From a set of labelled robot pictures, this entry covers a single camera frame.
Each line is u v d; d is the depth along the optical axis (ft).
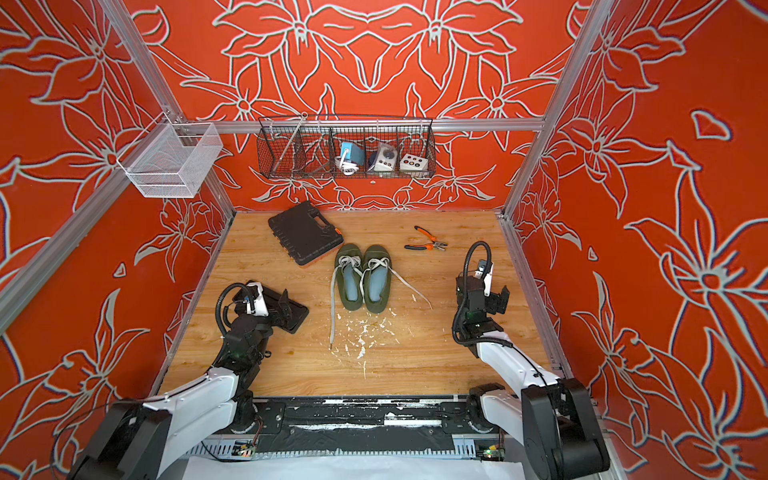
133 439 1.49
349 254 3.25
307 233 3.52
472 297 2.11
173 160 3.02
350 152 2.74
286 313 2.60
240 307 2.47
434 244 3.52
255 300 2.33
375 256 3.22
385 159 2.97
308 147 3.30
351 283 3.11
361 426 2.39
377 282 3.14
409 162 3.10
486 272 2.34
